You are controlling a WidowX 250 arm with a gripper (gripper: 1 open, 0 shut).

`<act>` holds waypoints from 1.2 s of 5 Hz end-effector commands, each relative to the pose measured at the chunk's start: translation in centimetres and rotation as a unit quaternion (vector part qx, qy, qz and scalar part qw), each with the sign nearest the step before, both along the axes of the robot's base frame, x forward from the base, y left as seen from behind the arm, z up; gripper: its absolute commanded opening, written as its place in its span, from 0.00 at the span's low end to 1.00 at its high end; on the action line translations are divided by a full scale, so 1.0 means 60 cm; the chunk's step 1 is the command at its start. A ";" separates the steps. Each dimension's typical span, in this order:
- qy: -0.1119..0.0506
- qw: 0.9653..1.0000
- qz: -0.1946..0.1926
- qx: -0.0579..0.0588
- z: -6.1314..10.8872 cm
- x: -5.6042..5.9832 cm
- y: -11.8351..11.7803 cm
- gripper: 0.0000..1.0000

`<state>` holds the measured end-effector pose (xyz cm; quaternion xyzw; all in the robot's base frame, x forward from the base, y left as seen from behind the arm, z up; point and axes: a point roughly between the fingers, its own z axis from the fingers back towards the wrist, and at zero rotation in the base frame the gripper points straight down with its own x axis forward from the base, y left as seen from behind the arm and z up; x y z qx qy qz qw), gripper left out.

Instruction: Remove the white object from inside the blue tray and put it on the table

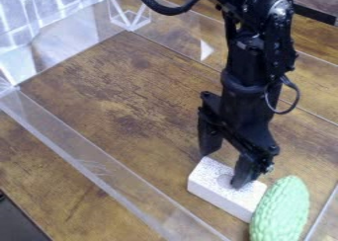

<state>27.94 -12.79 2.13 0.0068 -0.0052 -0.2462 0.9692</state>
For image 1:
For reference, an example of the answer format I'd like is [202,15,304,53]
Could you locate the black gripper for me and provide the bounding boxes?
[198,70,281,190]

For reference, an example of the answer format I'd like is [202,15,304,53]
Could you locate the white foam block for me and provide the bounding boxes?
[187,157,268,223]

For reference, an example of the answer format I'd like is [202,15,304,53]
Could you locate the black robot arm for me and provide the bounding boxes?
[198,0,297,189]

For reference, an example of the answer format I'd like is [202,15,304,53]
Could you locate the clear acrylic tray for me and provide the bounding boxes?
[0,0,338,241]

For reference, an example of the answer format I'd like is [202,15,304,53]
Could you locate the green bumpy gourd toy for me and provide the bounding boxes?
[250,176,310,241]

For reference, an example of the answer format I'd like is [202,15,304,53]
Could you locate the thin black wire loop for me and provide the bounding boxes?
[264,75,301,116]

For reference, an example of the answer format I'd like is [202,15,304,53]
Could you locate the black braided cable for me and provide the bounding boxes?
[133,0,205,17]

